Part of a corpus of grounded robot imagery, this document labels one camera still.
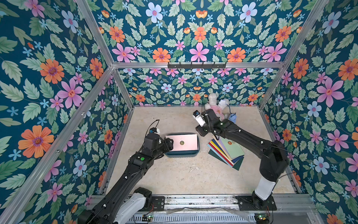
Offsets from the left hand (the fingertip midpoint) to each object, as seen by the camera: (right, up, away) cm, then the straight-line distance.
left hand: (171, 141), depth 79 cm
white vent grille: (+14, -38, -9) cm, 42 cm away
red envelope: (+38, -16, +8) cm, 42 cm away
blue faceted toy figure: (+43, +14, +22) cm, 50 cm away
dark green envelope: (+41, -17, +8) cm, 45 cm away
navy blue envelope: (+40, -14, +9) cm, 43 cm away
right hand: (+17, +10, +8) cm, 22 cm away
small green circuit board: (-10, -38, -8) cm, 40 cm away
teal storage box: (+5, -9, +8) cm, 14 cm away
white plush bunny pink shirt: (+33, +21, +29) cm, 49 cm away
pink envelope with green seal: (+9, -3, +14) cm, 17 cm away
